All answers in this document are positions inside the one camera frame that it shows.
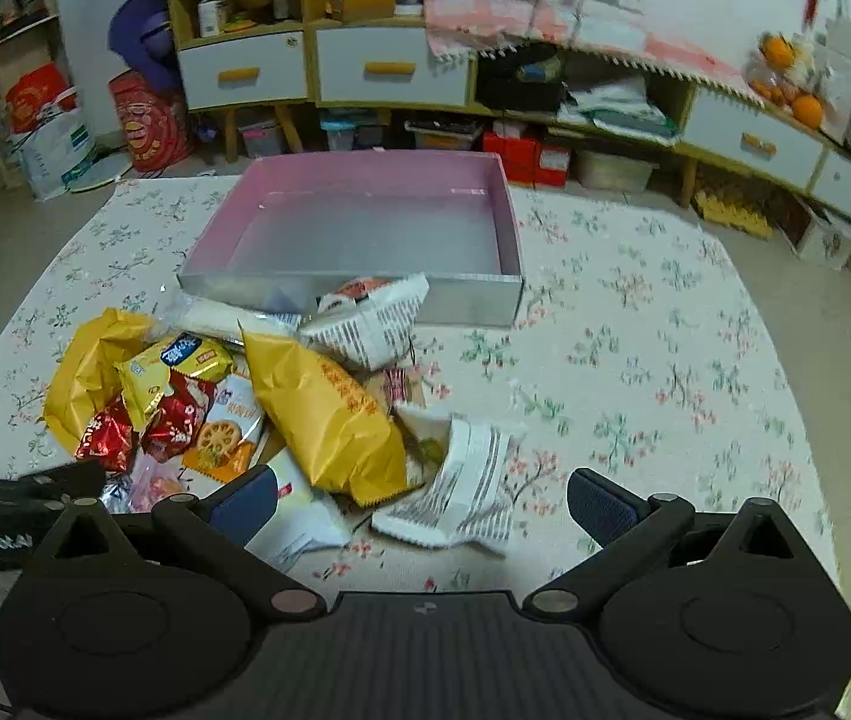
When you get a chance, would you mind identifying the red shiny candy pack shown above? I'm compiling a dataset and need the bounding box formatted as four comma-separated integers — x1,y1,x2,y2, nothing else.
74,372,215,473

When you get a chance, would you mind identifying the orange lotus cracker pack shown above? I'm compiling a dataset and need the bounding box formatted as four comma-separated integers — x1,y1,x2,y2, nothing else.
181,374,265,484

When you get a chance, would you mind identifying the white text snack pack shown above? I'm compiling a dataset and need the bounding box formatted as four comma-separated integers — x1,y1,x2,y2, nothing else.
245,449,350,571

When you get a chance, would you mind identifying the yellow blue biscuit pack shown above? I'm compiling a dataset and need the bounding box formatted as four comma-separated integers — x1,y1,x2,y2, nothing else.
115,332,233,433

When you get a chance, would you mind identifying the large yellow snack bag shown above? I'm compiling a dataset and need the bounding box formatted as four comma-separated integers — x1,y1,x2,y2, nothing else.
242,330,412,507

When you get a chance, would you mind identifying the white newsprint green bag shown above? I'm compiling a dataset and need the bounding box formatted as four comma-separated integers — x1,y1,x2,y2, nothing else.
370,403,526,556

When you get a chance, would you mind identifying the long white rice cracker pack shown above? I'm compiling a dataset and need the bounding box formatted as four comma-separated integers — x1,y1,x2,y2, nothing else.
155,293,302,346

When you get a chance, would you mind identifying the white newsprint nut bag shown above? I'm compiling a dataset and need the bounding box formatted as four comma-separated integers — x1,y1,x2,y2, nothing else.
297,273,430,372

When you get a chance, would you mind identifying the pink clear pastry pack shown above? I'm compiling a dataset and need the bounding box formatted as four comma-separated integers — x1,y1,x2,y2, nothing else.
100,452,190,515

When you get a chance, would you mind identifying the brown wafer clear pack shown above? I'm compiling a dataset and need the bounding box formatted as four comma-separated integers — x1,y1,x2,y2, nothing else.
362,366,426,415

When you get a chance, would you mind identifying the floral tablecloth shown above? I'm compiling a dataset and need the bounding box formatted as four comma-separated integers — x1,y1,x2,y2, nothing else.
0,177,835,598

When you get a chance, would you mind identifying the pink silver cardboard box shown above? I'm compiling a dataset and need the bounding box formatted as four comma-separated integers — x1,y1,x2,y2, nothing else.
178,149,525,328

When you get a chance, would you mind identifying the white rice sack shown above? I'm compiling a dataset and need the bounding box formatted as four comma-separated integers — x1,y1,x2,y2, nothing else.
5,62,95,202

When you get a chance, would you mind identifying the clear plastic storage bin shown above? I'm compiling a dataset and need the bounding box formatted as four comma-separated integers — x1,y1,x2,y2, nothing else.
576,149,658,193

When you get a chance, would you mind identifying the red drum gift box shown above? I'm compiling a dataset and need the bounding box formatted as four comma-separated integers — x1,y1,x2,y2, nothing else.
108,70,191,174

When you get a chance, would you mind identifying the red storage box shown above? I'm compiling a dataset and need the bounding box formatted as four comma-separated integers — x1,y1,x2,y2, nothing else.
483,132,572,187

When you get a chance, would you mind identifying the long wooden tv bench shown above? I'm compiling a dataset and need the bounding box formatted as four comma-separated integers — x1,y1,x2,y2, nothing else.
471,47,851,221

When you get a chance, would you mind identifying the black bag on shelf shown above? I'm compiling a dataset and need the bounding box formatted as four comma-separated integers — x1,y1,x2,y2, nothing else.
474,43,564,114

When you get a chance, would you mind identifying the oranges fruit bowl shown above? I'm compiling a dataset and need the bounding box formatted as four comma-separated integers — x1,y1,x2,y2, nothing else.
743,32,826,130

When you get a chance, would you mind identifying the low wooden drawer cabinet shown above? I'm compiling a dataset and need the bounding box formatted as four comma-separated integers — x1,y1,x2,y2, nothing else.
304,0,474,110

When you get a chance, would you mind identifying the tall wooden shelf cabinet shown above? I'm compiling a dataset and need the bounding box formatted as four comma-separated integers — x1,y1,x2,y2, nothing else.
169,0,308,160

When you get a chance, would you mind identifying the pink checked cloth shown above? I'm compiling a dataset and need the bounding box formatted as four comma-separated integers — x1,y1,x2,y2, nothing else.
424,0,762,104

